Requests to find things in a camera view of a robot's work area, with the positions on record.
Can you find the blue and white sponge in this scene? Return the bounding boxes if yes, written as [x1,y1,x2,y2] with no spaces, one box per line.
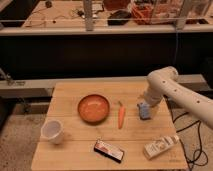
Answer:
[137,102,151,120]

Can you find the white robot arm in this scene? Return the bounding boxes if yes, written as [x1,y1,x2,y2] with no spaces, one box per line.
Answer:
[138,66,213,129]

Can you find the orange carrot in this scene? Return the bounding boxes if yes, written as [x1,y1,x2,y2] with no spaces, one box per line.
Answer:
[118,101,126,129]

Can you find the orange bowl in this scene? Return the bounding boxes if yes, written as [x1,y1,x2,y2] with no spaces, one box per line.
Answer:
[78,94,110,123]

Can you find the black and red box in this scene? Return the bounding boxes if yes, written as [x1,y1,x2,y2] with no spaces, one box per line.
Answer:
[94,139,124,163]

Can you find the wooden table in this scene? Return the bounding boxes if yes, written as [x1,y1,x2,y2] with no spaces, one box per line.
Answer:
[31,81,187,171]

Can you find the black bag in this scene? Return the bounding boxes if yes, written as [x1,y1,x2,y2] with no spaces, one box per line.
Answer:
[107,10,131,26]

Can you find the orange crate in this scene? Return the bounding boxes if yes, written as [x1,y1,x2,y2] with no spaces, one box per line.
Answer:
[131,5,152,25]

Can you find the black floor cables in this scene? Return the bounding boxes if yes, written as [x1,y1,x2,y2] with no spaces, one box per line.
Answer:
[172,108,210,171]

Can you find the grey vertical post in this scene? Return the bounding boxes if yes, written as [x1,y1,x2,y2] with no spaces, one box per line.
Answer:
[83,0,93,31]

